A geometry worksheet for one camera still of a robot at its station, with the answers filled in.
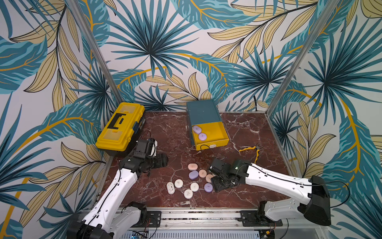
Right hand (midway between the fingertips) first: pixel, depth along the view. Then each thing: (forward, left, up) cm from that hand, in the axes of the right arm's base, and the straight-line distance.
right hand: (217, 185), depth 75 cm
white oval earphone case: (+2, +25, -8) cm, 26 cm away
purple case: (+25, +6, +7) cm, 27 cm away
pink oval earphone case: (+14, +12, -8) cm, 20 cm away
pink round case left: (+9, +7, -7) cm, 13 cm away
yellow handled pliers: (+27, -32, -9) cm, 43 cm away
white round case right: (+2, +12, -8) cm, 14 cm away
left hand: (+11, +29, +4) cm, 31 cm away
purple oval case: (+29, +9, +8) cm, 32 cm away
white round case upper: (+4, +20, -8) cm, 22 cm away
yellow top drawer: (+26, -2, +6) cm, 27 cm away
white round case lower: (-2, +15, -8) cm, 17 cm away
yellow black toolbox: (+30, +51, +9) cm, 60 cm away
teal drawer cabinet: (+39, +6, +13) cm, 42 cm away
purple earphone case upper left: (+9, +12, -8) cm, 16 cm away
